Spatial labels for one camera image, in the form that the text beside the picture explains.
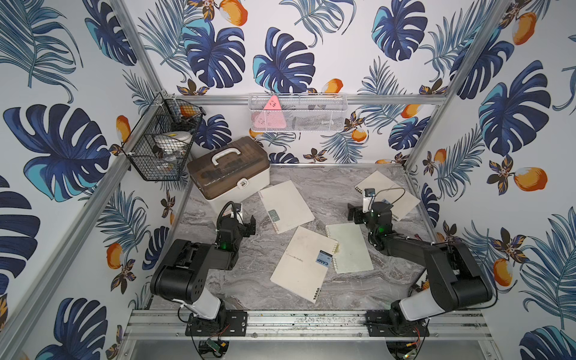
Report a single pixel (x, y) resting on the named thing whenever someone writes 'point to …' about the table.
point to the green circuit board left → (217, 348)
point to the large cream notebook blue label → (304, 266)
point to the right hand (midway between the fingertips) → (362, 202)
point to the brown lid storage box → (237, 167)
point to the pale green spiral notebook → (350, 255)
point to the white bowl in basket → (175, 141)
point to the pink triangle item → (271, 117)
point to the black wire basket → (158, 147)
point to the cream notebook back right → (385, 189)
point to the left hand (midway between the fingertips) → (240, 212)
